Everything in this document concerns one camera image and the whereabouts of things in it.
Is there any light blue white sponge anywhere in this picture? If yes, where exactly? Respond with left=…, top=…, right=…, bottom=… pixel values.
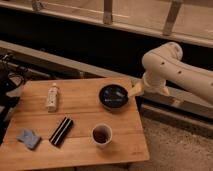
left=16, top=129, right=41, bottom=150

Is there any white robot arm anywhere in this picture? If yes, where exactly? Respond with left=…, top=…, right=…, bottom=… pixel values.
left=128, top=42, right=213, bottom=105

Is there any dark ceramic bowl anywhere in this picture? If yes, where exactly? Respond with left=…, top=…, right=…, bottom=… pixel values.
left=99, top=84, right=128, bottom=109

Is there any white paper cup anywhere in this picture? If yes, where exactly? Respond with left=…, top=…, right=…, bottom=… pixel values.
left=91, top=123, right=113, bottom=148

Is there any wooden table board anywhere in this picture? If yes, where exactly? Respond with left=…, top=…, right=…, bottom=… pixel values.
left=0, top=77, right=149, bottom=171

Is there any white plastic bottle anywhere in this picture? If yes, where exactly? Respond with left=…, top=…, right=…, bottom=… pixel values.
left=46, top=83, right=59, bottom=112

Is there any black striped box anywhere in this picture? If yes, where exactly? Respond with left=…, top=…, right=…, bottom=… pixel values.
left=49, top=117, right=74, bottom=147

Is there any metal railing post middle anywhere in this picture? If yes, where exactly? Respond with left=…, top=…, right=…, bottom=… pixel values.
left=103, top=0, right=113, bottom=25

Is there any metal railing post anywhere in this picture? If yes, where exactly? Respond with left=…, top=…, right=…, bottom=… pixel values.
left=162, top=0, right=183, bottom=36
left=103, top=0, right=113, bottom=25

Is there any metal railing post right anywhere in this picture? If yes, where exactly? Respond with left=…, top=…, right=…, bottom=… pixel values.
left=162, top=0, right=183, bottom=36

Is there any black cables and equipment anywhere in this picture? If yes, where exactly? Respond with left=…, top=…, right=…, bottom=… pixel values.
left=0, top=53, right=29, bottom=141

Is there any metal bracket left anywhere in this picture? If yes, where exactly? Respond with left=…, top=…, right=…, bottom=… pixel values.
left=31, top=0, right=43, bottom=11

